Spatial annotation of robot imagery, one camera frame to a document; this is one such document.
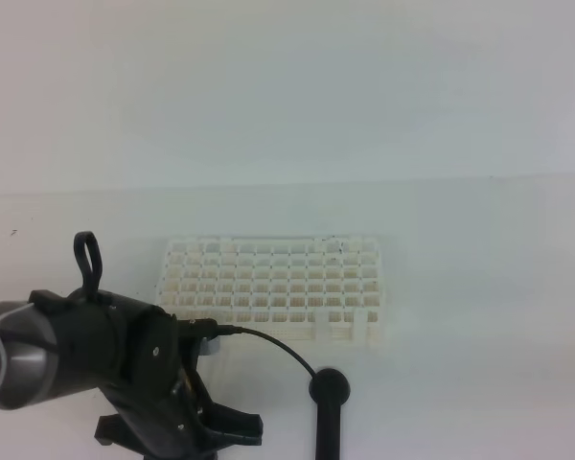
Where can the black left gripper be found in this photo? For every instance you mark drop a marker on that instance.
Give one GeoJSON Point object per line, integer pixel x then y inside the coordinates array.
{"type": "Point", "coordinates": [152, 420]}

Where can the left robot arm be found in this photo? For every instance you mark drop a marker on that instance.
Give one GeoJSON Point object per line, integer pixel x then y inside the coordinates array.
{"type": "Point", "coordinates": [62, 346]}

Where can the white test tube rack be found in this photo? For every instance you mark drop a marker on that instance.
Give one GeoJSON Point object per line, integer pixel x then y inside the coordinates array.
{"type": "Point", "coordinates": [327, 288]}

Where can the white zip tie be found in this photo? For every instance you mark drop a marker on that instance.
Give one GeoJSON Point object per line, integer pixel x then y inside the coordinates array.
{"type": "Point", "coordinates": [13, 308]}

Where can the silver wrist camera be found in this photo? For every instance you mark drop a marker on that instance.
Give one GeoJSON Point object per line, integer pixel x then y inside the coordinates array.
{"type": "Point", "coordinates": [209, 346]}

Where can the black round-headed post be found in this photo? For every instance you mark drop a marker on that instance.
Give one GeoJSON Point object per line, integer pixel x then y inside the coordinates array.
{"type": "Point", "coordinates": [329, 389]}

